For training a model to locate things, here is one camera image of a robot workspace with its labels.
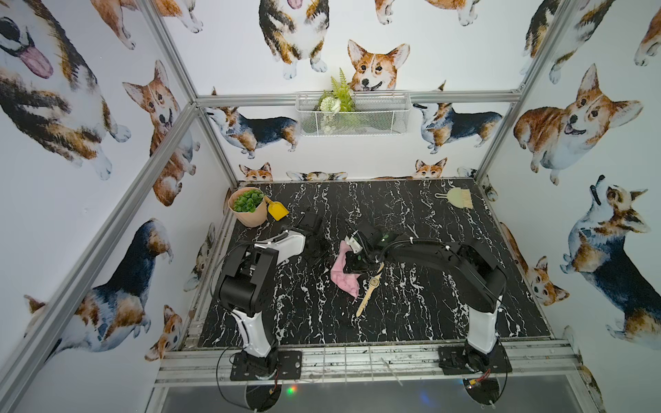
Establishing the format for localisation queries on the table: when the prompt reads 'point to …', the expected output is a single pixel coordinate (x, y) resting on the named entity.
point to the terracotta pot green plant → (249, 204)
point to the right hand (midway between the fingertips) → (340, 271)
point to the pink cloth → (349, 283)
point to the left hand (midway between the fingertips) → (334, 252)
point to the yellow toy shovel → (276, 209)
